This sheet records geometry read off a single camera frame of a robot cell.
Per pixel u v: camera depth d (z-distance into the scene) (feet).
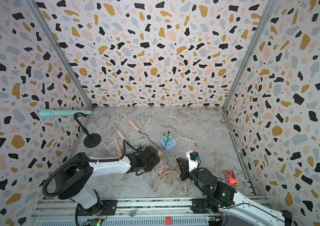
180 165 2.28
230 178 2.75
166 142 3.20
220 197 1.77
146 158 2.22
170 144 3.19
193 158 1.95
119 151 3.06
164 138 3.08
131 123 3.60
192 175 2.05
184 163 2.20
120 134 3.37
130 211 2.38
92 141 3.24
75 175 1.43
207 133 3.47
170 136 3.11
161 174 2.79
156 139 3.32
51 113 2.27
